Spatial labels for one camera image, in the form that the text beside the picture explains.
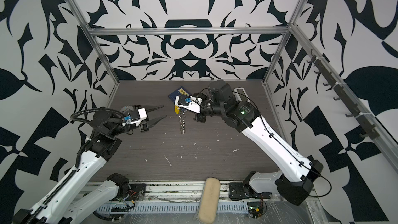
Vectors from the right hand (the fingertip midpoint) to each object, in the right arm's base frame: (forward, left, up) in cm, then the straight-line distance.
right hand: (183, 103), depth 61 cm
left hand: (-1, +7, +1) cm, 7 cm away
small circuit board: (-31, -30, -39) cm, 59 cm away
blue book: (+38, +7, -36) cm, 52 cm away
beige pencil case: (-32, -9, -36) cm, 49 cm away
